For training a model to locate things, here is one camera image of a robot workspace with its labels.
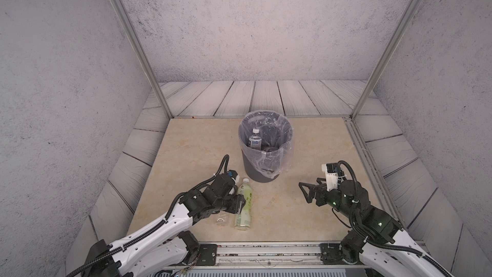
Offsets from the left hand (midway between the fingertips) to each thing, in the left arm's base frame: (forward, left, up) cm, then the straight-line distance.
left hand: (243, 203), depth 76 cm
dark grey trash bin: (+11, -8, +15) cm, 20 cm away
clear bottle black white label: (+26, -6, +6) cm, 27 cm away
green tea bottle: (-5, 0, -4) cm, 7 cm away
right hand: (+5, -27, +9) cm, 29 cm away
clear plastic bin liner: (+29, -15, +8) cm, 34 cm away
